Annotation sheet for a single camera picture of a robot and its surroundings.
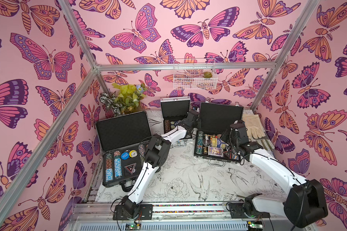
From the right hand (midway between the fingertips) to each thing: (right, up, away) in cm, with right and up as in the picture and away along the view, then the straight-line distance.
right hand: (223, 131), depth 85 cm
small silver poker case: (-30, +14, +15) cm, 36 cm away
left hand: (-9, +8, +18) cm, 22 cm away
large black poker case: (-63, -6, +9) cm, 64 cm away
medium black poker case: (-3, +8, +12) cm, 15 cm away
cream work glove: (+29, -1, +18) cm, 35 cm away
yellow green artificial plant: (-60, +23, +12) cm, 65 cm away
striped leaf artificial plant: (-76, +21, +12) cm, 80 cm away
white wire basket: (-16, +38, +9) cm, 42 cm away
